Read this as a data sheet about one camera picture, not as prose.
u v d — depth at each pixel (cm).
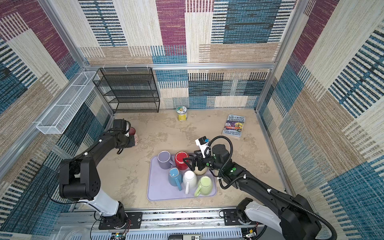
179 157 85
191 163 68
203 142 67
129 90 111
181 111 108
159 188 82
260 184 50
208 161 67
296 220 40
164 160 85
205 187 74
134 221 73
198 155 68
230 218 73
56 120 71
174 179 78
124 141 78
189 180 76
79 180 46
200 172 83
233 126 108
